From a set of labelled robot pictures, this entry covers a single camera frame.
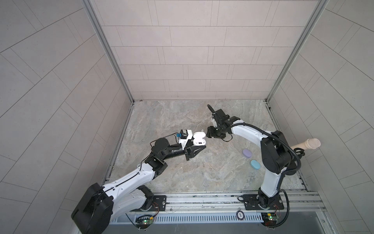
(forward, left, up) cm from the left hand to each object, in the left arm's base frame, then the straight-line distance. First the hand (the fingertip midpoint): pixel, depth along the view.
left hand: (205, 146), depth 65 cm
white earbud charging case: (+2, +3, +3) cm, 4 cm away
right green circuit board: (-25, -31, -25) cm, 47 cm away
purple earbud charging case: (+6, -26, -22) cm, 34 cm away
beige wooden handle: (+1, -48, +1) cm, 48 cm away
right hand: (+17, -4, -21) cm, 27 cm away
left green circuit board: (-27, +28, -23) cm, 45 cm away
